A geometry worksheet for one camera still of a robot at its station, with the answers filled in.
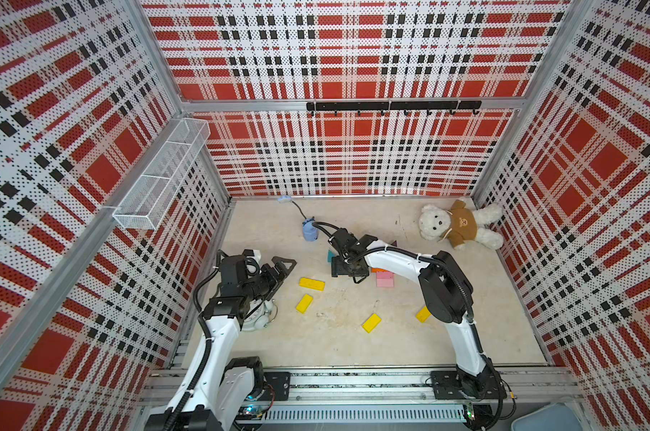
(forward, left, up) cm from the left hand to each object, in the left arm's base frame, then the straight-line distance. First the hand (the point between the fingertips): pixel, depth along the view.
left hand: (293, 270), depth 80 cm
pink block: (+3, -30, -16) cm, 34 cm away
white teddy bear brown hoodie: (+24, -61, -9) cm, 66 cm away
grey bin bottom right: (-35, -70, -14) cm, 79 cm away
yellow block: (+3, -3, -15) cm, 15 cm away
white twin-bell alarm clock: (-11, +11, -11) cm, 19 cm away
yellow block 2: (-4, -1, -16) cm, 17 cm away
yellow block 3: (-10, -24, -16) cm, 31 cm away
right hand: (+7, -17, -13) cm, 22 cm away
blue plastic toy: (+22, -2, -9) cm, 24 cm away
